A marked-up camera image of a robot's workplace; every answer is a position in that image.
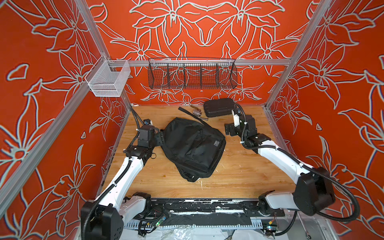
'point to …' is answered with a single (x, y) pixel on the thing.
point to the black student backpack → (197, 149)
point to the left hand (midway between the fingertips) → (157, 133)
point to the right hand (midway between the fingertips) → (230, 120)
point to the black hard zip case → (218, 107)
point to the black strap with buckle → (206, 123)
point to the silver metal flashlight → (197, 112)
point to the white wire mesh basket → (104, 82)
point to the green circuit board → (270, 226)
